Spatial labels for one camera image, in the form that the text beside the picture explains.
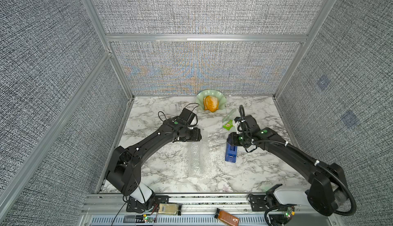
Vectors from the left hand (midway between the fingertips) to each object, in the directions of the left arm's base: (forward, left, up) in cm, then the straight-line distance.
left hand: (200, 136), depth 83 cm
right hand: (-1, -15, 0) cm, 15 cm away
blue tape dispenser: (-6, -17, -10) cm, 21 cm away
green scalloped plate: (+37, -18, -9) cm, 42 cm away
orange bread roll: (+28, -9, -4) cm, 29 cm away
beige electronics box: (-32, +15, -8) cm, 36 cm away
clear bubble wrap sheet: (-10, +1, -7) cm, 13 cm away
